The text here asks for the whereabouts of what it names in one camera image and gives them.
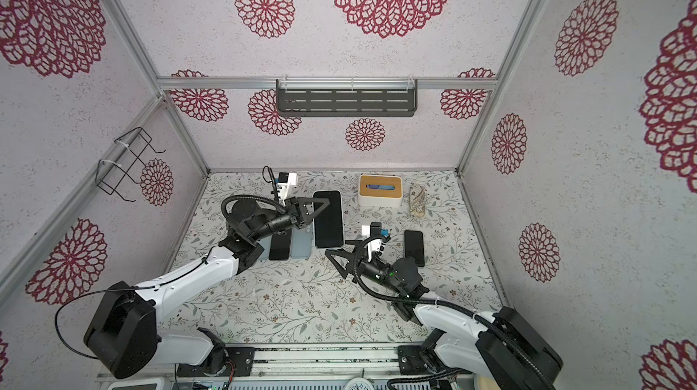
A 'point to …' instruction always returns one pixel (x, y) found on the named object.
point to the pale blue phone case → (302, 241)
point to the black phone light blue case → (328, 225)
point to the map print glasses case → (417, 201)
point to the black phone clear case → (414, 246)
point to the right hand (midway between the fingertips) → (330, 249)
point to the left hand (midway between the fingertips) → (330, 205)
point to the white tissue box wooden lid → (380, 186)
